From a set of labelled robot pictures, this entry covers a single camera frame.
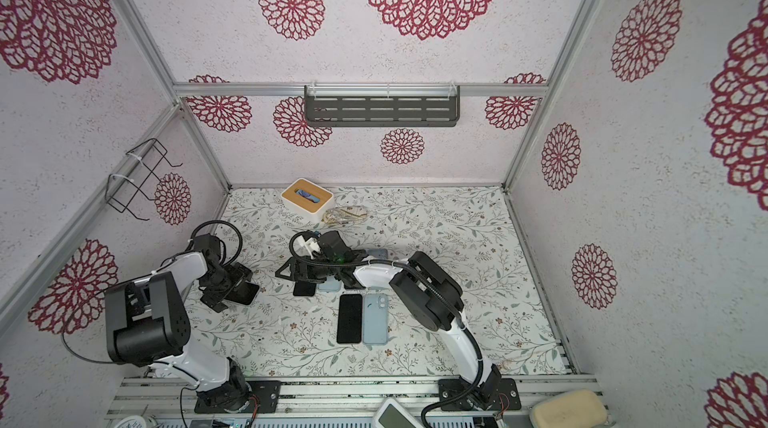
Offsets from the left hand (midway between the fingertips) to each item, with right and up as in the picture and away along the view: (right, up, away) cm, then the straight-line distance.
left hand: (243, 289), depth 92 cm
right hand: (+15, +7, -9) cm, 19 cm away
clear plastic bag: (+29, +23, +14) cm, 40 cm away
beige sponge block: (+86, -22, -24) cm, 92 cm away
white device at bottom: (+45, -22, -25) cm, 56 cm away
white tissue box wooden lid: (+16, +28, +17) cm, 37 cm away
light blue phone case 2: (+27, +2, 0) cm, 27 cm away
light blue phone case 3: (+43, +10, +8) cm, 45 cm away
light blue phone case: (+41, -7, -5) cm, 42 cm away
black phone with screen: (+34, -9, -7) cm, 36 cm away
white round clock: (-13, -24, -25) cm, 37 cm away
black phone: (+20, 0, 0) cm, 20 cm away
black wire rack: (-22, +34, -13) cm, 42 cm away
